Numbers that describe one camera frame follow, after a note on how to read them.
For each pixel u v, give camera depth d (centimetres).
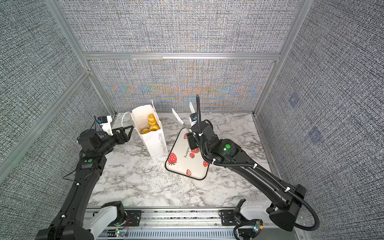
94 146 56
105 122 63
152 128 89
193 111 69
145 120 93
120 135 64
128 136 68
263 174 41
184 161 93
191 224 73
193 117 58
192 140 60
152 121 92
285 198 39
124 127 67
